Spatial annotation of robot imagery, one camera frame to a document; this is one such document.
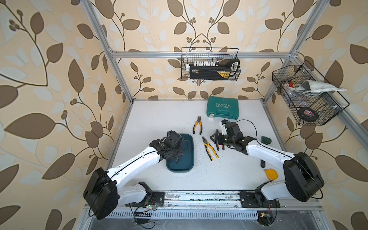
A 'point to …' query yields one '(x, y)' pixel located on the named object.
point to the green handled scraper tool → (266, 141)
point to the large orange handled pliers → (217, 145)
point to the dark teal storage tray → (185, 163)
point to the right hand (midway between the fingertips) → (213, 137)
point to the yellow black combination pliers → (207, 145)
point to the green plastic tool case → (223, 107)
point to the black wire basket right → (313, 100)
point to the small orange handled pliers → (177, 160)
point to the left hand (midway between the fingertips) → (182, 151)
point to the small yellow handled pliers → (198, 120)
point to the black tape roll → (308, 114)
